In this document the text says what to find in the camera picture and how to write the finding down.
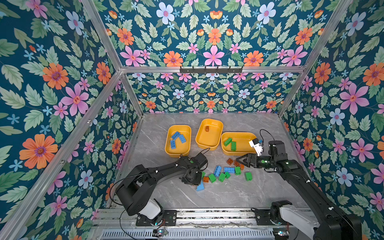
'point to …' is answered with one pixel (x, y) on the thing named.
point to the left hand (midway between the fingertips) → (199, 181)
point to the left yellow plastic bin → (181, 148)
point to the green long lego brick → (233, 146)
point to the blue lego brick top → (173, 143)
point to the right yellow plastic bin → (237, 143)
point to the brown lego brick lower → (206, 179)
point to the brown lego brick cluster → (230, 161)
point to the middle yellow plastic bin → (211, 139)
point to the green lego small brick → (222, 177)
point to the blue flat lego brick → (230, 169)
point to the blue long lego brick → (175, 135)
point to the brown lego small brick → (207, 128)
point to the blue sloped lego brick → (200, 187)
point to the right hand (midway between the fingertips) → (241, 159)
